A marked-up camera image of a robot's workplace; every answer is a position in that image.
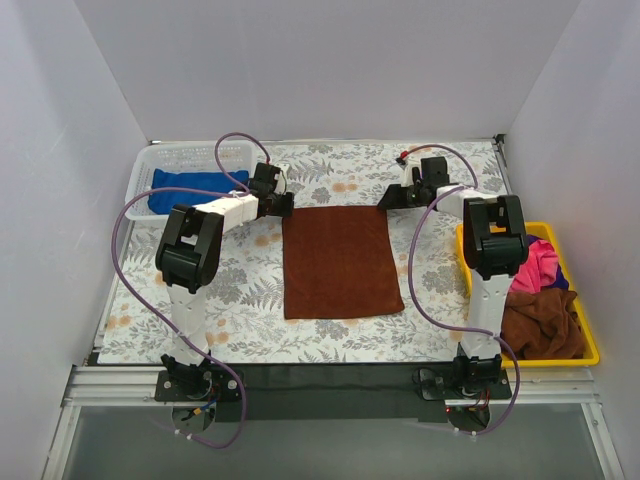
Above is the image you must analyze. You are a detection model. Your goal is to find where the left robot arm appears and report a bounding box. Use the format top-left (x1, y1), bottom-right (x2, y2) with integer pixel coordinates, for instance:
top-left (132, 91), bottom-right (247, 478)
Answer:
top-left (156, 163), bottom-right (294, 400)

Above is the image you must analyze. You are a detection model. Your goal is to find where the purple towel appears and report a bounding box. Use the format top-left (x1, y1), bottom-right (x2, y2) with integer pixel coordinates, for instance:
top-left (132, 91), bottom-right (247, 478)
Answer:
top-left (528, 235), bottom-right (570, 290)

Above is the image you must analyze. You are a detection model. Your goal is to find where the pink towel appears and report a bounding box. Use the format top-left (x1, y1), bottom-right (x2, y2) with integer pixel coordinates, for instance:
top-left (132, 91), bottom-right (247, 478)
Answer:
top-left (509, 236), bottom-right (559, 294)

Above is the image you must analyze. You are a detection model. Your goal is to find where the yellow plastic bin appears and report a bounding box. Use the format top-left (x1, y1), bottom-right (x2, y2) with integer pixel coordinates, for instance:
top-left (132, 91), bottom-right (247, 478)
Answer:
top-left (455, 221), bottom-right (601, 369)

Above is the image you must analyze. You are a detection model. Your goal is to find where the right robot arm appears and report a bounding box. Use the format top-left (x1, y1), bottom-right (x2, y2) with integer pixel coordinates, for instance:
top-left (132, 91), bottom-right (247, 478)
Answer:
top-left (377, 153), bottom-right (529, 395)

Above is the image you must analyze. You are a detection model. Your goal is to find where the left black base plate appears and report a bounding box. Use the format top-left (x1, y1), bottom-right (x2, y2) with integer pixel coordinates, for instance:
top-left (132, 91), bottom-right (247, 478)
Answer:
top-left (154, 367), bottom-right (242, 403)

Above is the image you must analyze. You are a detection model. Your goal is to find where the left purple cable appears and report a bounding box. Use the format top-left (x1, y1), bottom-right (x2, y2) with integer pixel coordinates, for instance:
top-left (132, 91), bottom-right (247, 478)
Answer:
top-left (110, 132), bottom-right (274, 449)

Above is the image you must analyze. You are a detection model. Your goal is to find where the aluminium frame rail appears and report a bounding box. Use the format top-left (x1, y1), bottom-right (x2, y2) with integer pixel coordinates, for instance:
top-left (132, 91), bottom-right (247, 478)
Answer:
top-left (62, 365), bottom-right (600, 406)

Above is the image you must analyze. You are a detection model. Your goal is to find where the white plastic basket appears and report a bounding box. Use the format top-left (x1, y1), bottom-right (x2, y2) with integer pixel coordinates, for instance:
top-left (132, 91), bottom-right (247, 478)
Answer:
top-left (125, 140), bottom-right (257, 224)

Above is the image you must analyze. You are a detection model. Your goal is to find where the blue towel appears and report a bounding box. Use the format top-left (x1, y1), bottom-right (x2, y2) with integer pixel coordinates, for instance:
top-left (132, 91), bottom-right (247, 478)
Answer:
top-left (147, 169), bottom-right (237, 215)

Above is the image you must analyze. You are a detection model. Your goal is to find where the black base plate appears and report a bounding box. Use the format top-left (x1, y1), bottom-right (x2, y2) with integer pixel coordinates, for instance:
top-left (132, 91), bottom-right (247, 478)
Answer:
top-left (154, 367), bottom-right (242, 403)
top-left (412, 366), bottom-right (512, 401)

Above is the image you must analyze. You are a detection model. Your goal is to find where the brown towel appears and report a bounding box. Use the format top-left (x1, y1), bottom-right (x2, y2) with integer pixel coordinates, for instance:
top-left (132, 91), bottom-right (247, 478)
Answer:
top-left (282, 206), bottom-right (405, 320)
top-left (501, 288), bottom-right (586, 360)

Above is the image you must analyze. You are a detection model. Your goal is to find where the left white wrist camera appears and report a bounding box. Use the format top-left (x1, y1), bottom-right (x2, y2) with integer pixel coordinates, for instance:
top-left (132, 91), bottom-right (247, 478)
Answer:
top-left (275, 163), bottom-right (290, 194)

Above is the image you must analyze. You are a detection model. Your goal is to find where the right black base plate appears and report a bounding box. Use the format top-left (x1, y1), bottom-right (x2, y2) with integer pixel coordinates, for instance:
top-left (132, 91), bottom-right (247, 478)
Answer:
top-left (412, 366), bottom-right (512, 401)

